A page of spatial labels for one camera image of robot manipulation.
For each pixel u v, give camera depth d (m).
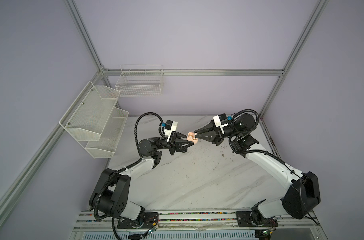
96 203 0.46
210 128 0.57
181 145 0.64
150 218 0.75
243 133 0.56
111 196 0.43
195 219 0.75
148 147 0.57
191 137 0.61
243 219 0.73
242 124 0.53
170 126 0.57
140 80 0.96
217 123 0.51
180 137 0.64
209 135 0.57
